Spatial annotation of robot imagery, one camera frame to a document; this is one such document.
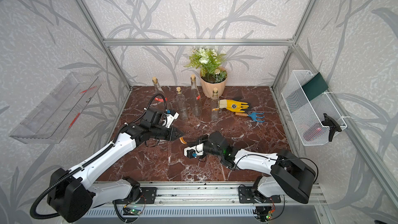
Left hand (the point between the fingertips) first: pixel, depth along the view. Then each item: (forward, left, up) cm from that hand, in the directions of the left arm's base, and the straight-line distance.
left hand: (182, 134), depth 77 cm
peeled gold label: (-2, 0, -2) cm, 3 cm away
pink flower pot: (+36, -13, -3) cm, 38 cm away
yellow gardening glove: (+30, -30, -15) cm, 45 cm away
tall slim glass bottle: (+28, -5, -9) cm, 30 cm away
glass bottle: (+29, -18, -13) cm, 37 cm away
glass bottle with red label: (+9, +9, +18) cm, 22 cm away
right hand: (-2, -4, -1) cm, 4 cm away
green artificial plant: (+43, -13, +13) cm, 47 cm away
